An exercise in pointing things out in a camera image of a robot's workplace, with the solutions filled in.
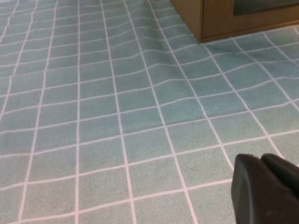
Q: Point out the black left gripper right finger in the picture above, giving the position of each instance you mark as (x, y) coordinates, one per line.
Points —
(285, 171)

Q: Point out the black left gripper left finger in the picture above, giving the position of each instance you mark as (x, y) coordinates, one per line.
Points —
(258, 196)

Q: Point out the cyan checkered tablecloth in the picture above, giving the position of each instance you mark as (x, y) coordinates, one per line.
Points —
(111, 112)

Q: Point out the lower brown shoebox drawer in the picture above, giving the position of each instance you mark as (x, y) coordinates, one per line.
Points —
(216, 19)

